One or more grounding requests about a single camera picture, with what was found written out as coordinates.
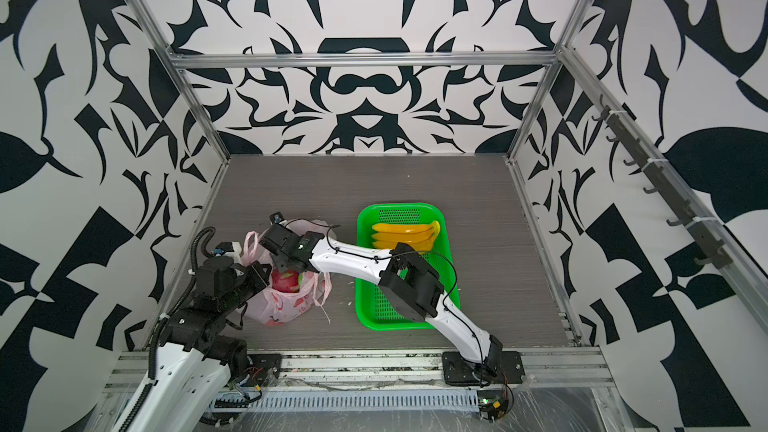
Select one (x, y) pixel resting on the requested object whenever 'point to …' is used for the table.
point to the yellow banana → (421, 236)
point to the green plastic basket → (373, 309)
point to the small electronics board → (493, 404)
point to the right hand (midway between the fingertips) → (284, 249)
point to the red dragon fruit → (287, 281)
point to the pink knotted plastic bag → (277, 307)
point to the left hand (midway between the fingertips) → (271, 261)
